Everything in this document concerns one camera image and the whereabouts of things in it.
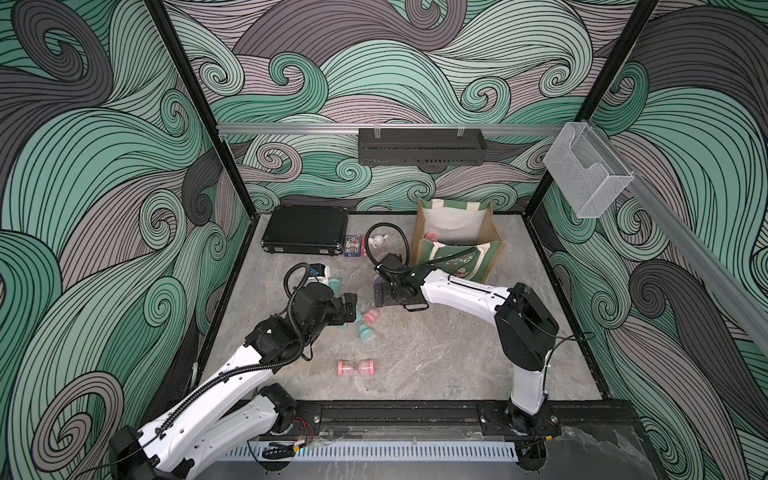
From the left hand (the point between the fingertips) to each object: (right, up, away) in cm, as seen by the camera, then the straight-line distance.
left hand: (342, 295), depth 75 cm
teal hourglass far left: (-5, -1, +20) cm, 21 cm away
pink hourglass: (+7, -9, +13) cm, 18 cm away
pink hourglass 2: (+28, +15, +28) cm, 42 cm away
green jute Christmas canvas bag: (+38, +14, +27) cm, 48 cm away
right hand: (+12, -4, +15) cm, 19 cm away
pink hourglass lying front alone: (+1, -21, +4) cm, 21 cm away
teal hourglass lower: (+6, -13, +11) cm, 18 cm away
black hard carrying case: (-18, +18, +36) cm, 44 cm away
